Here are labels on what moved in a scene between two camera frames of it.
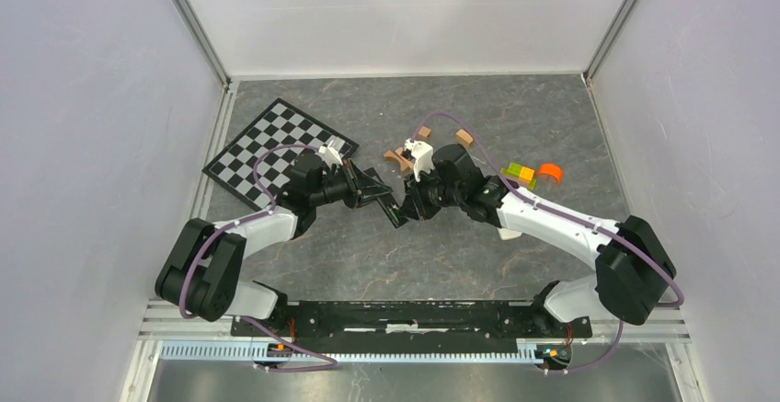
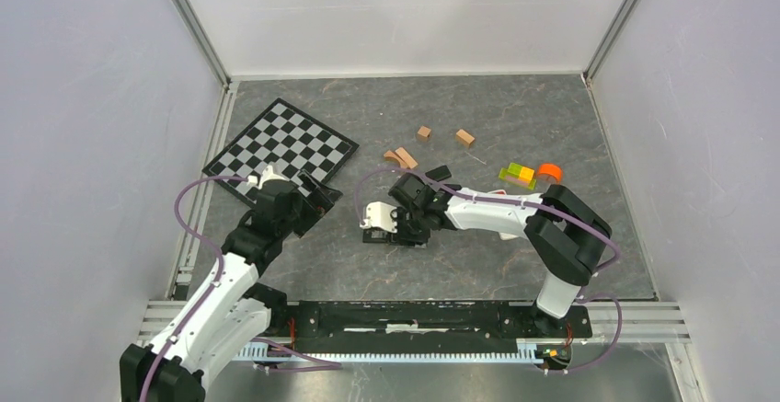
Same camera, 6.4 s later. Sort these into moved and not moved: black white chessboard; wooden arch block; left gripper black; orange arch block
Moved: left gripper black
Not moved: orange arch block; wooden arch block; black white chessboard
